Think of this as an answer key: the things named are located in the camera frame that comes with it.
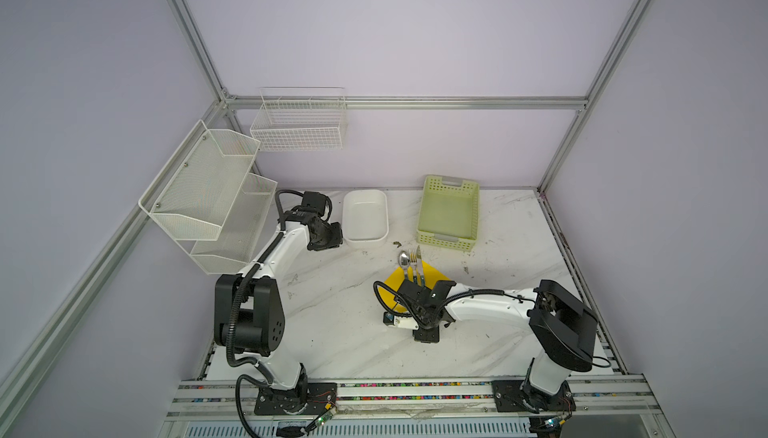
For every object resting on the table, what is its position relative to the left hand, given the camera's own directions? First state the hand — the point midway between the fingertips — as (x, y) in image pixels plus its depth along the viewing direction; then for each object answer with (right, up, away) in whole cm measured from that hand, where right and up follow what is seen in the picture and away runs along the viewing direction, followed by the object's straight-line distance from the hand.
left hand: (335, 242), depth 90 cm
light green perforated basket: (+39, +9, +25) cm, 48 cm away
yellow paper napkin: (+31, -12, +7) cm, 34 cm away
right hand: (+25, -24, -5) cm, 35 cm away
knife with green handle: (+27, -9, +9) cm, 30 cm away
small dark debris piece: (+19, -2, +15) cm, 24 cm away
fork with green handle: (+25, -8, +9) cm, 27 cm away
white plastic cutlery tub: (+7, +8, +21) cm, 23 cm away
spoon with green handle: (+22, -7, +9) cm, 24 cm away
